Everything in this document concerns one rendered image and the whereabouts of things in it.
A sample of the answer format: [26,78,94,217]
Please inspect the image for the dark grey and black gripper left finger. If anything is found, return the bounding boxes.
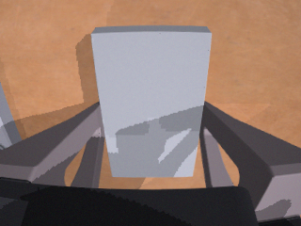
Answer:
[0,102,105,188]

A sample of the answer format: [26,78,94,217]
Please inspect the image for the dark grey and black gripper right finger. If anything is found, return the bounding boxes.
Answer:
[199,101,301,223]

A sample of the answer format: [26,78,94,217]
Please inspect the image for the grey metal fixture plate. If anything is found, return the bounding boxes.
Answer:
[0,82,22,148]

